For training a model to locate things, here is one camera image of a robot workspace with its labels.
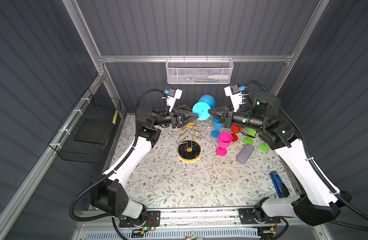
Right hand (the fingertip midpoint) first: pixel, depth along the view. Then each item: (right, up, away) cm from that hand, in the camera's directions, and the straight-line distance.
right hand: (210, 113), depth 56 cm
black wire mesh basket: (-59, -7, +17) cm, 62 cm away
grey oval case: (+28, -22, +37) cm, 52 cm away
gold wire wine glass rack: (-8, -20, +40) cm, 45 cm away
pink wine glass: (+15, -13, +36) cm, 41 cm away
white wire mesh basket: (0, +37, +56) cm, 67 cm away
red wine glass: (+23, -7, +42) cm, 49 cm away
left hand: (-5, -1, 0) cm, 5 cm away
